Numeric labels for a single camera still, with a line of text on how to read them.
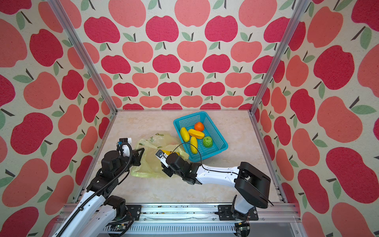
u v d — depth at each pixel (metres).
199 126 1.04
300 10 0.70
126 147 0.67
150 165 0.77
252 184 0.42
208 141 0.95
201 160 0.97
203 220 0.73
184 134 1.01
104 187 0.52
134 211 0.75
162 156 0.67
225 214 0.73
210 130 1.02
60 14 0.72
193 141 0.98
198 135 1.02
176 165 0.60
